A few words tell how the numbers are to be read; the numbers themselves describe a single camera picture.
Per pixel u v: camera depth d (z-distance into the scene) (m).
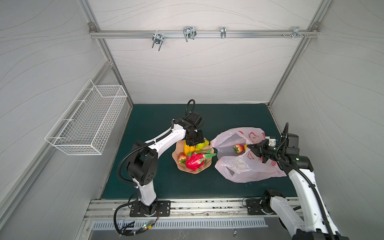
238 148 0.91
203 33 0.78
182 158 0.84
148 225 0.69
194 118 0.71
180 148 0.91
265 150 0.65
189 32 0.77
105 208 0.75
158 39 0.80
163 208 0.74
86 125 0.69
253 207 0.74
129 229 0.69
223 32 0.78
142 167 0.46
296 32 0.76
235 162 0.70
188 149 0.90
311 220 0.40
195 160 0.80
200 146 0.84
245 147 0.74
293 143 0.56
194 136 0.74
